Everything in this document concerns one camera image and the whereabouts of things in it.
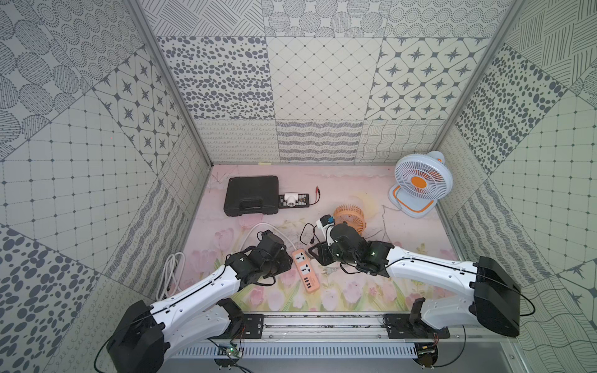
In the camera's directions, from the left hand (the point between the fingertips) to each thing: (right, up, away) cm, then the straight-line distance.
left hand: (291, 255), depth 81 cm
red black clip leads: (+11, +21, +27) cm, 36 cm away
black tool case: (-19, +21, +20) cm, 35 cm away
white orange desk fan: (+49, +27, +6) cm, 56 cm away
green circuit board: (-19, -26, -11) cm, 34 cm away
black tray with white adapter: (-1, +18, +20) cm, 28 cm away
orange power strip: (+6, -8, +3) cm, 10 cm away
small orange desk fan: (+23, +14, +7) cm, 28 cm away
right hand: (+8, +2, -3) cm, 9 cm away
